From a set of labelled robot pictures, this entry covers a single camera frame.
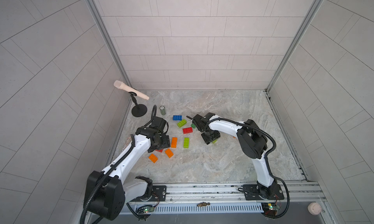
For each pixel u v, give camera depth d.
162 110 0.99
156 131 0.58
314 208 0.65
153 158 0.82
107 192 0.38
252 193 0.71
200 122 0.70
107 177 0.39
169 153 0.84
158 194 0.71
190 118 0.79
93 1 0.73
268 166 0.57
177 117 0.99
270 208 0.68
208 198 0.71
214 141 0.88
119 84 0.82
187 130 0.94
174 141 0.89
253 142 0.52
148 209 0.65
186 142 0.88
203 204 0.68
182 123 0.96
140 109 1.05
